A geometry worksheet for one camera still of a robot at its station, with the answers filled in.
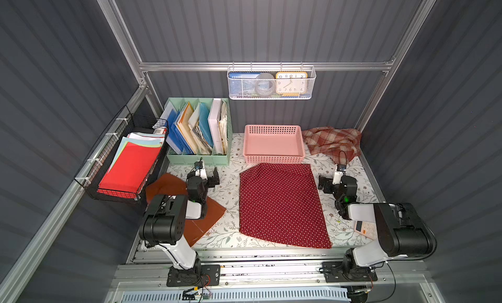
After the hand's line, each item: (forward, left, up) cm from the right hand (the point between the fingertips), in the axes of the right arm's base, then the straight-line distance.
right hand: (335, 176), depth 94 cm
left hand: (+2, +64, +4) cm, 64 cm away
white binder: (+18, +59, +14) cm, 64 cm away
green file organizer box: (+19, +67, +13) cm, 71 cm away
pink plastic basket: (+28, +28, -7) cm, 40 cm away
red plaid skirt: (+21, -8, +1) cm, 22 cm away
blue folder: (+18, +81, +10) cm, 84 cm away
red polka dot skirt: (-11, +27, -6) cm, 30 cm away
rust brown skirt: (-24, +65, -5) cm, 70 cm away
